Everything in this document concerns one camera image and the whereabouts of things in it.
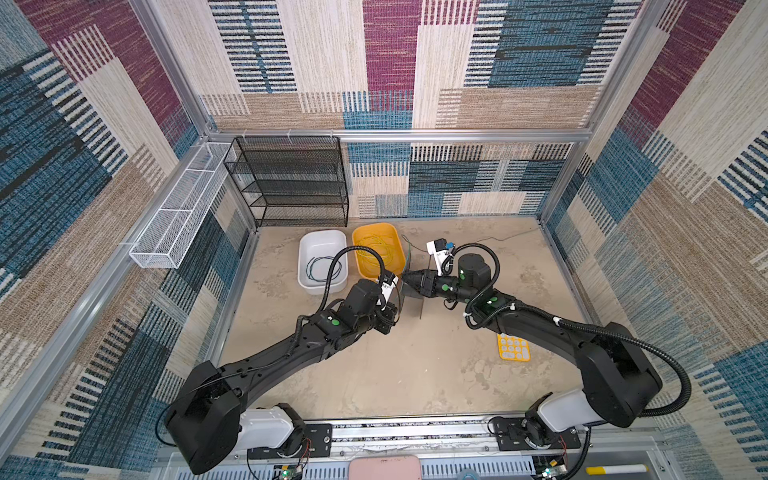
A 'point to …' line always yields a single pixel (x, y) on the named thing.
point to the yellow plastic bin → (397, 264)
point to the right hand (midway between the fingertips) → (403, 281)
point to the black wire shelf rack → (291, 180)
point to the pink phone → (384, 467)
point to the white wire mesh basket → (166, 236)
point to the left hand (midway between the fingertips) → (395, 302)
